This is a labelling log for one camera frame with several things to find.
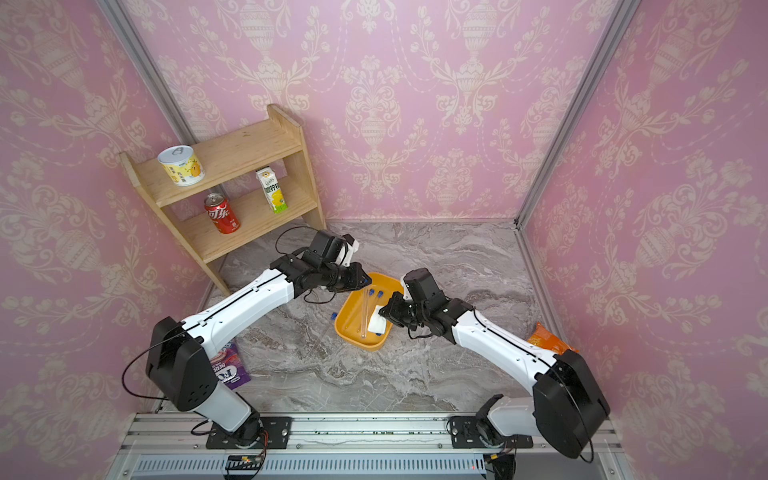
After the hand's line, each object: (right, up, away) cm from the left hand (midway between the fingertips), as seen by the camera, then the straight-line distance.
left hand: (372, 282), depth 81 cm
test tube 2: (-17, -18, +9) cm, 27 cm away
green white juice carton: (-30, +26, +7) cm, 41 cm away
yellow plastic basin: (-7, -12, +14) cm, 20 cm away
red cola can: (-42, +20, +1) cm, 47 cm away
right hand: (+2, -7, -1) cm, 8 cm away
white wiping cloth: (+1, -10, -3) cm, 11 cm away
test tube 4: (+1, -5, -1) cm, 6 cm away
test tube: (-3, -7, +17) cm, 19 cm away
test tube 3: (-2, -6, +22) cm, 23 cm away
